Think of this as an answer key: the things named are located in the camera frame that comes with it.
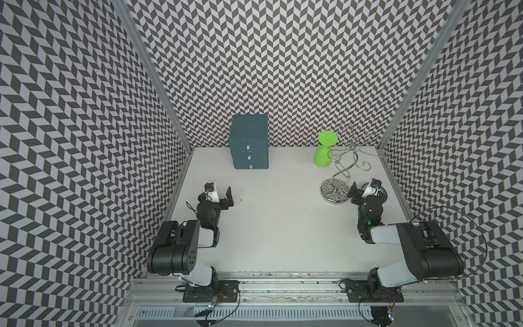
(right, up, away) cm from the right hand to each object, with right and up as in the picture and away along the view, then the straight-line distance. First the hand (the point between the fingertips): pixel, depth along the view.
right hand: (364, 187), depth 90 cm
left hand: (-65, -1, +1) cm, 65 cm away
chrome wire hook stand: (-9, +16, -13) cm, 22 cm away
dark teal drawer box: (-52, +21, +4) cm, 56 cm away
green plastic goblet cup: (-20, +14, -7) cm, 26 cm away
